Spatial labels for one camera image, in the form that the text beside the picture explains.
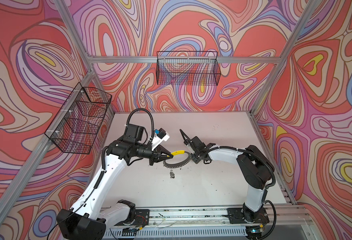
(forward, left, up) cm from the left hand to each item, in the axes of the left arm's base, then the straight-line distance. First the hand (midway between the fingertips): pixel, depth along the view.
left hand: (172, 155), depth 65 cm
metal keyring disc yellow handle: (-2, -3, 0) cm, 4 cm away
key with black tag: (-5, 0, -11) cm, 12 cm away
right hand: (+14, -16, -28) cm, 35 cm away
